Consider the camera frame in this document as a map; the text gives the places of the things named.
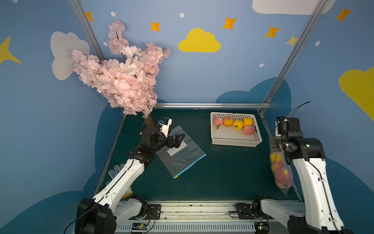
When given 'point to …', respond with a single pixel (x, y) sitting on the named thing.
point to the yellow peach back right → (247, 121)
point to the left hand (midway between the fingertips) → (177, 130)
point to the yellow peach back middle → (238, 124)
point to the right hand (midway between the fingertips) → (283, 141)
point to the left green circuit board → (140, 226)
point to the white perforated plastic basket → (230, 136)
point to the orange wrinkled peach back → (228, 121)
